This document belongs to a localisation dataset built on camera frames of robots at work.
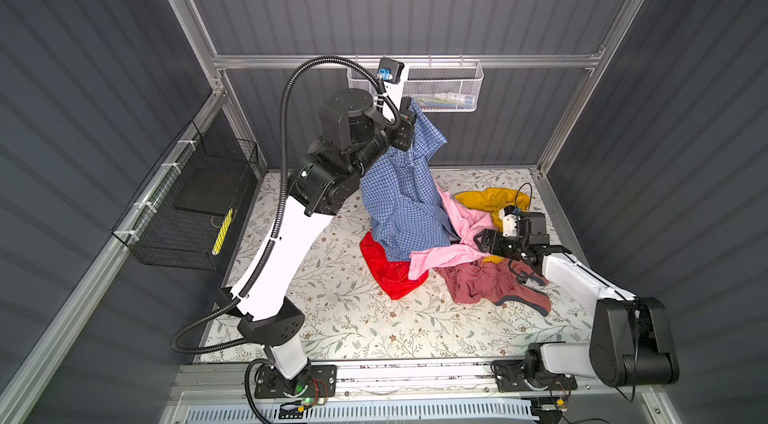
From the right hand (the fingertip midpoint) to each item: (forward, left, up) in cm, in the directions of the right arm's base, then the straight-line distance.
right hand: (490, 241), depth 90 cm
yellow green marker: (-10, +70, +22) cm, 73 cm away
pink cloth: (+6, +5, +1) cm, 8 cm away
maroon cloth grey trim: (-12, 0, -3) cm, 12 cm away
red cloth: (-8, +30, -6) cm, 32 cm away
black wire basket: (-5, +81, +22) cm, 84 cm away
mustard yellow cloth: (+21, -6, -7) cm, 23 cm away
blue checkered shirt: (-3, +27, +22) cm, 35 cm away
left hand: (+2, +26, +49) cm, 55 cm away
